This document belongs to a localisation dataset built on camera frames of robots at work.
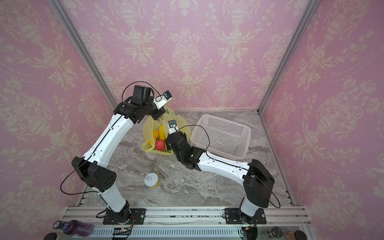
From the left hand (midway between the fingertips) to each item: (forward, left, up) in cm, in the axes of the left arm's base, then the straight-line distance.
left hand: (162, 105), depth 79 cm
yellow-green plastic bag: (-7, +6, -8) cm, 12 cm away
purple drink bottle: (-52, +30, -20) cm, 64 cm away
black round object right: (-53, -62, -22) cm, 84 cm away
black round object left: (-55, +41, -23) cm, 72 cm away
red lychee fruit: (-8, +5, -27) cm, 28 cm away
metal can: (-52, -52, -22) cm, 77 cm away
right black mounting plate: (-46, -37, -31) cm, 66 cm away
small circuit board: (-52, +18, -36) cm, 66 cm away
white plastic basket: (+1, -40, -31) cm, 51 cm away
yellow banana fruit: (0, +4, -27) cm, 27 cm away
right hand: (-12, -6, -7) cm, 15 cm away
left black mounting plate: (-46, +11, -33) cm, 58 cm away
